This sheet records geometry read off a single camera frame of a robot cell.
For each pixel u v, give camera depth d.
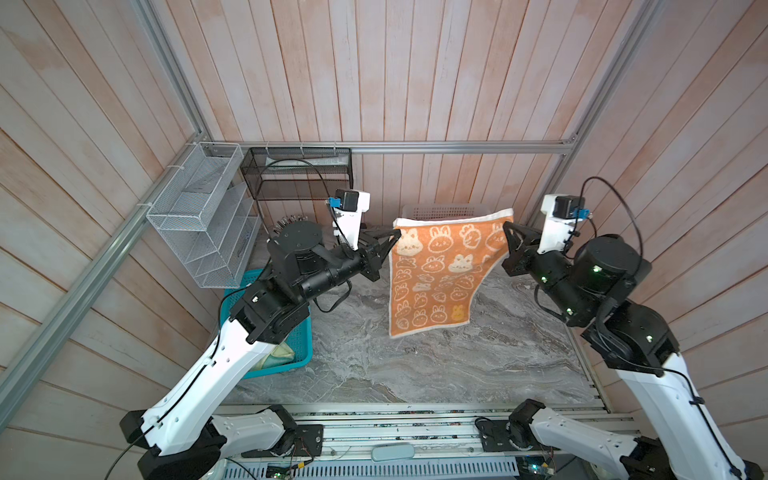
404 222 0.51
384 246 0.52
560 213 0.42
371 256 0.44
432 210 1.18
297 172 1.08
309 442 0.74
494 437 0.73
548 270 0.44
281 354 0.85
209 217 0.70
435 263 0.60
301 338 0.84
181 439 0.36
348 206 0.45
